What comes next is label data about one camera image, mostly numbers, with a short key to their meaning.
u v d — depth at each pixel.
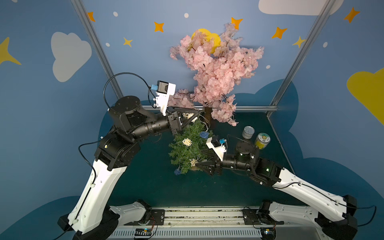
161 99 0.39
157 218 0.75
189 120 0.44
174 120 0.39
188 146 0.58
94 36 0.78
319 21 0.74
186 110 0.43
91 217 0.34
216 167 0.52
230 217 0.77
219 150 0.51
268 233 0.73
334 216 0.40
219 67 0.69
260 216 0.66
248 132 1.04
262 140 0.96
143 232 0.73
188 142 0.57
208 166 0.52
